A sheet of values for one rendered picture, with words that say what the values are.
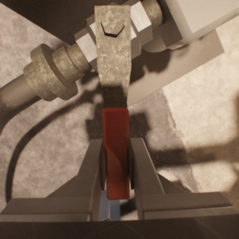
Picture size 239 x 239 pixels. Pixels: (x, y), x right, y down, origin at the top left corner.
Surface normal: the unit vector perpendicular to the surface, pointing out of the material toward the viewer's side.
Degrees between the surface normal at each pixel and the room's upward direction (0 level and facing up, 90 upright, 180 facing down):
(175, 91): 0
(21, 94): 17
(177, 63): 0
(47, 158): 0
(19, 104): 45
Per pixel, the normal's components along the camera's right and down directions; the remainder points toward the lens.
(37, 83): 0.10, 0.38
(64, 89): 0.37, 0.77
